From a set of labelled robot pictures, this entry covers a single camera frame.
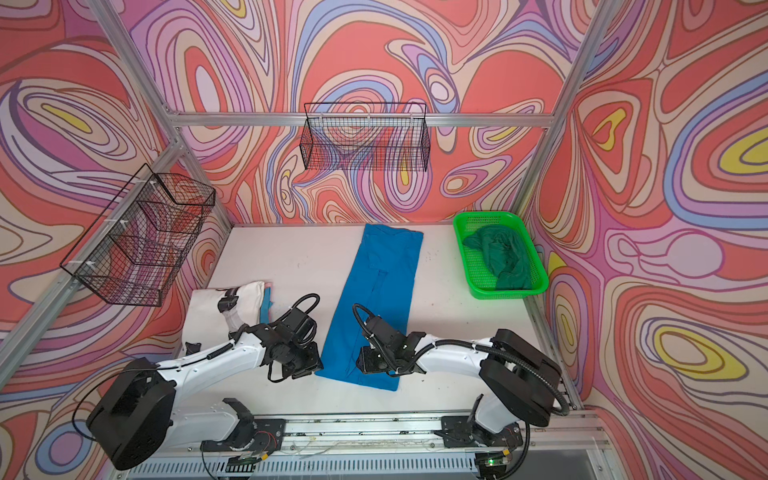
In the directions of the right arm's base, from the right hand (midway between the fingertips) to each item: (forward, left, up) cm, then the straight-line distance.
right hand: (365, 370), depth 83 cm
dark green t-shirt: (+38, -50, +3) cm, 62 cm away
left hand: (+1, +11, 0) cm, 11 cm away
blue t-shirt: (+33, -5, -1) cm, 33 cm away
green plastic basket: (+32, -41, -3) cm, 52 cm away
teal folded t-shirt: (+20, +32, +2) cm, 38 cm away
